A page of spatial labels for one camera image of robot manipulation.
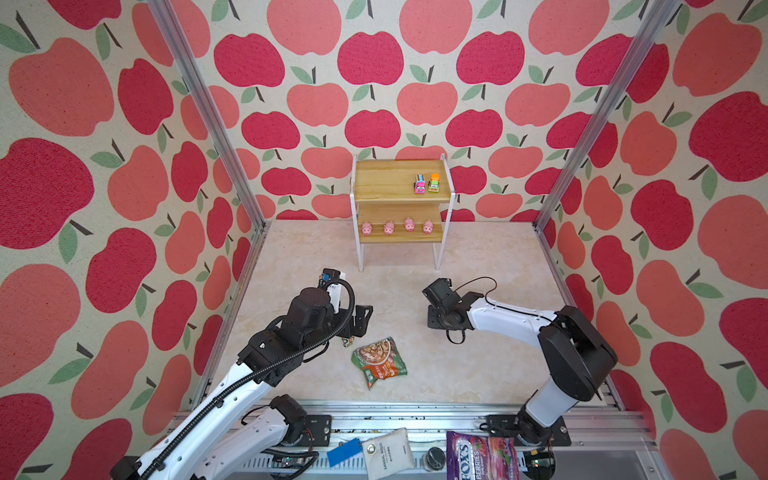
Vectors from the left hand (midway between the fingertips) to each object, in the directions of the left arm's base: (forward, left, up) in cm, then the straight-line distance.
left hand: (362, 309), depth 71 cm
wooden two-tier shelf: (+29, -10, +9) cm, 32 cm away
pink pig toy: (+32, 0, -5) cm, 32 cm away
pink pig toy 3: (+35, -14, -6) cm, 38 cm away
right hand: (+9, -23, -21) cm, 32 cm away
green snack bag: (-4, -4, -23) cm, 23 cm away
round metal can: (-29, -16, -14) cm, 35 cm away
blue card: (-26, +4, -20) cm, 34 cm away
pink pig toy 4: (+33, -20, -5) cm, 39 cm away
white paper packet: (-27, -6, -22) cm, 35 cm away
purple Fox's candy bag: (-28, -27, -21) cm, 44 cm away
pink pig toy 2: (+32, -7, -5) cm, 34 cm away
